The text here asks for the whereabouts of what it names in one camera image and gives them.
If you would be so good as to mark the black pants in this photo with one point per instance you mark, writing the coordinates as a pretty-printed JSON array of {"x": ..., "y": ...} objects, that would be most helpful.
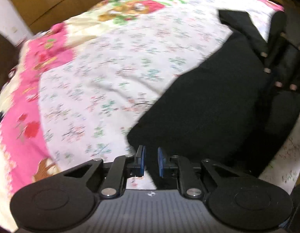
[{"x": 220, "y": 110}]

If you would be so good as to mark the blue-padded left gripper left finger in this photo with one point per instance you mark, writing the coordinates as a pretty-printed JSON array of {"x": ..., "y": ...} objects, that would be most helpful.
[{"x": 139, "y": 165}]

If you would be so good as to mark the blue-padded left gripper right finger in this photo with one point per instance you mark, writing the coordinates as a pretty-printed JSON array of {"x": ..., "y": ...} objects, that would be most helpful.
[{"x": 163, "y": 163}]

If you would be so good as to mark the floral pink bedsheet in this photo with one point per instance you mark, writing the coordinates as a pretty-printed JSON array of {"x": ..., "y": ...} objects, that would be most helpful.
[{"x": 65, "y": 162}]

